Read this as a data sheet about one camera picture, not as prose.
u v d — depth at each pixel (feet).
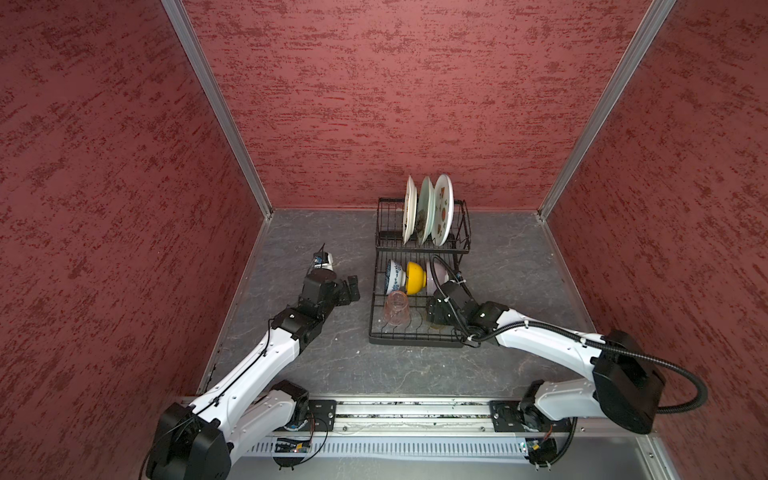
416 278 2.91
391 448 2.33
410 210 2.46
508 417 2.43
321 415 2.44
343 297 2.40
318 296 1.97
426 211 2.38
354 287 2.43
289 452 2.38
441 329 2.86
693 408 1.35
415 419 2.49
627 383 1.39
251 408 1.68
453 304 2.08
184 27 2.38
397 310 2.87
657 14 2.33
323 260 2.33
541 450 2.32
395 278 2.91
